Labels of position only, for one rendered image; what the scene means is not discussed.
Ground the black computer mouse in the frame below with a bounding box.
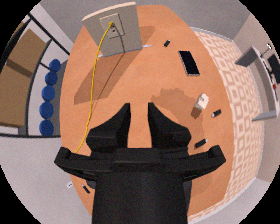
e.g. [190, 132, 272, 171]
[86, 180, 96, 189]

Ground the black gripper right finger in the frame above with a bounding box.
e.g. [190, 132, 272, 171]
[148, 102, 192, 159]

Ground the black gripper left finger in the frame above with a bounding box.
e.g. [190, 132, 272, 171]
[86, 103, 131, 160]

